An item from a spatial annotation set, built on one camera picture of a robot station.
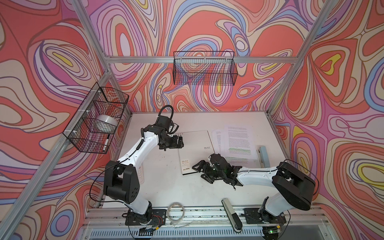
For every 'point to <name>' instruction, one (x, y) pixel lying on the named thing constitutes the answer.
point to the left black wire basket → (93, 128)
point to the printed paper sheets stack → (236, 143)
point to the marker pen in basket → (106, 143)
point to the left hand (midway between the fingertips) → (178, 144)
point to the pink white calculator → (141, 174)
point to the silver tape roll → (106, 122)
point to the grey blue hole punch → (263, 157)
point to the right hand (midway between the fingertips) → (196, 175)
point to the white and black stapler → (234, 219)
